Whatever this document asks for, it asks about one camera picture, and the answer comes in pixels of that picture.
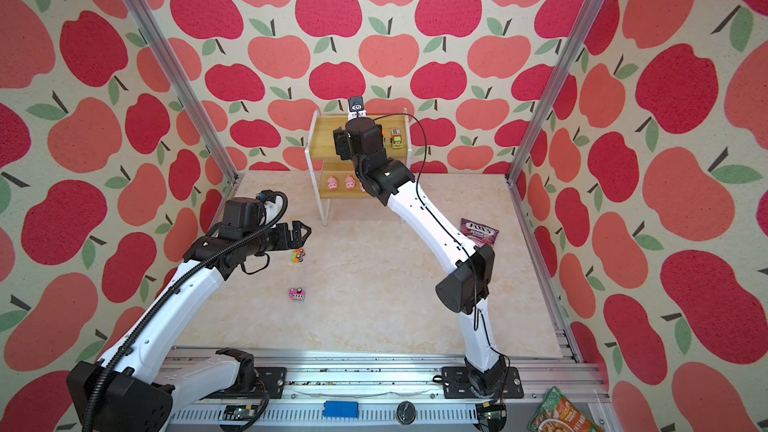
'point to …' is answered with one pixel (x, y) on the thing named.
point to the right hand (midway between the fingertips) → (362, 125)
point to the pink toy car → (297, 295)
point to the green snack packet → (557, 413)
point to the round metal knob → (406, 412)
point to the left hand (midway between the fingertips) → (301, 232)
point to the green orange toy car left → (297, 255)
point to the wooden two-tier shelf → (337, 178)
